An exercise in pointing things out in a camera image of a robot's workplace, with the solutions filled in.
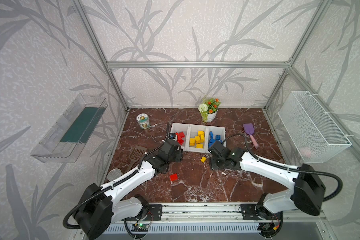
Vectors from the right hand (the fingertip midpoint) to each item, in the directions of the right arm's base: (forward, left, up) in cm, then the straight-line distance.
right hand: (213, 159), depth 84 cm
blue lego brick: (+21, -2, -6) cm, 22 cm away
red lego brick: (+23, +20, -9) cm, 32 cm away
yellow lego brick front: (+17, +8, -6) cm, 20 cm away
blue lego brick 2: (+17, -2, -7) cm, 19 cm away
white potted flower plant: (+35, 0, +5) cm, 35 cm away
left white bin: (+26, +21, -5) cm, 34 cm away
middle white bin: (+24, +11, -7) cm, 28 cm away
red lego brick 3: (-7, +23, -8) cm, 25 cm away
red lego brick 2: (+15, +19, -5) cm, 25 cm away
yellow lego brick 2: (+12, +7, -6) cm, 15 cm away
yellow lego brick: (+15, +12, -6) cm, 20 cm away
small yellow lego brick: (+3, +5, -7) cm, 9 cm away
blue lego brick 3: (+20, -6, -7) cm, 22 cm away
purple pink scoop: (+26, -30, -8) cm, 40 cm away
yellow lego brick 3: (+22, +6, -5) cm, 24 cm away
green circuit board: (-31, +37, -8) cm, 49 cm away
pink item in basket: (-1, -44, +13) cm, 46 cm away
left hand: (+6, +19, +4) cm, 20 cm away
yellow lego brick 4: (+17, +5, -4) cm, 18 cm away
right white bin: (+23, -5, -5) cm, 25 cm away
